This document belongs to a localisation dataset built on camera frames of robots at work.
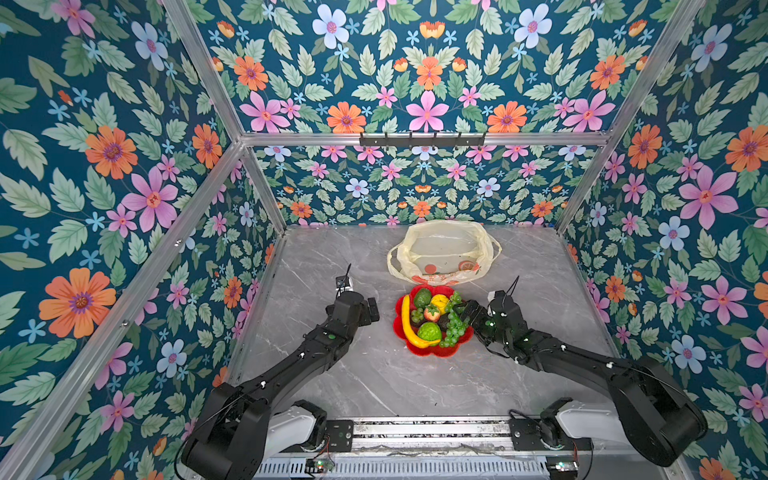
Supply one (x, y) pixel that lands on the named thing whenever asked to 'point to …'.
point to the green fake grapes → (456, 325)
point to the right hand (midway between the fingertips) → (458, 313)
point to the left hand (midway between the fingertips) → (365, 295)
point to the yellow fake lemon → (440, 301)
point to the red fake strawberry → (432, 313)
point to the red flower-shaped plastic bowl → (401, 333)
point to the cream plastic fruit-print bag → (444, 252)
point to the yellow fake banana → (410, 331)
